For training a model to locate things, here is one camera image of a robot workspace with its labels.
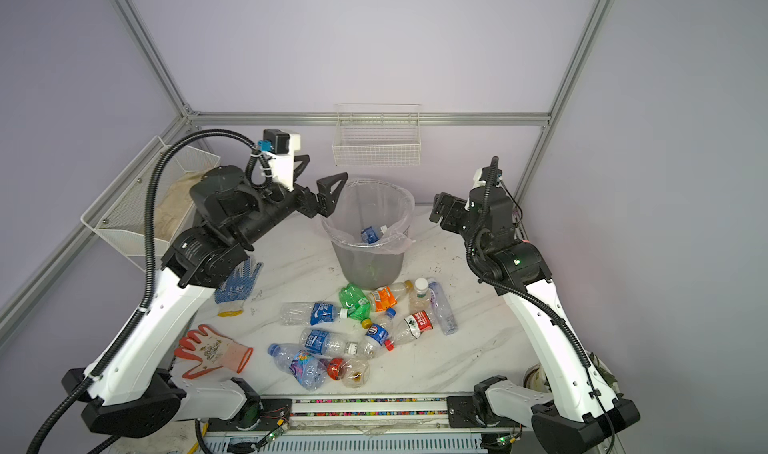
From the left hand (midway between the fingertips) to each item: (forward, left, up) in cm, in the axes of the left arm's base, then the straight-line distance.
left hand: (324, 167), depth 55 cm
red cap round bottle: (-23, -3, -50) cm, 55 cm away
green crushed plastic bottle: (-3, -2, -49) cm, 50 cm away
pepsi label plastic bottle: (-14, -9, -47) cm, 50 cm away
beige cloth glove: (+12, +47, -23) cm, 53 cm away
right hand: (+4, -26, -11) cm, 28 cm away
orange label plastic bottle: (-2, -10, -49) cm, 50 cm away
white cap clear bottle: (-5, -22, -44) cm, 49 cm away
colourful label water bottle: (-24, +8, -45) cm, 51 cm away
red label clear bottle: (-12, -19, -46) cm, 51 cm away
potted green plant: (-25, -51, -48) cm, 74 cm away
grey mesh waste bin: (+6, -6, -45) cm, 46 cm away
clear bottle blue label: (+16, -6, -40) cm, 44 cm away
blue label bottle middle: (-15, +5, -50) cm, 52 cm away
